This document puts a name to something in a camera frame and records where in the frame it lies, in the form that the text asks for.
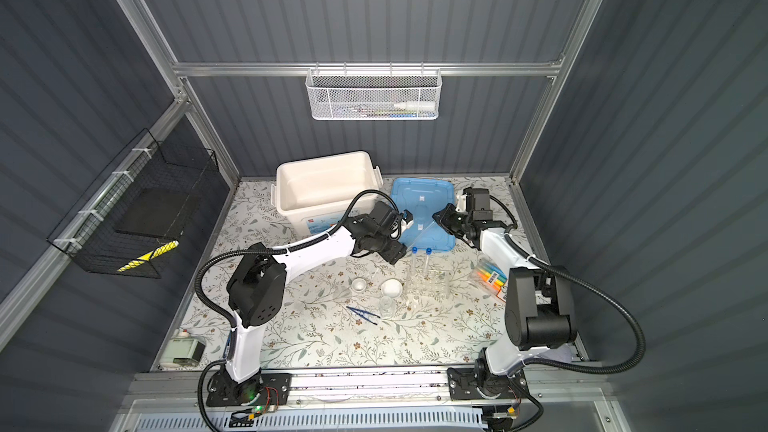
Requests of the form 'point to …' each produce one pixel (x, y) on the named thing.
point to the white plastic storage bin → (314, 192)
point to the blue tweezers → (363, 316)
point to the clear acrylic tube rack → (427, 283)
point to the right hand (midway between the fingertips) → (437, 217)
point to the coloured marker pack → (489, 277)
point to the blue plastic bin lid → (423, 198)
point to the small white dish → (359, 285)
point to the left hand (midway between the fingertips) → (397, 243)
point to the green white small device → (183, 351)
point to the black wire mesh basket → (145, 199)
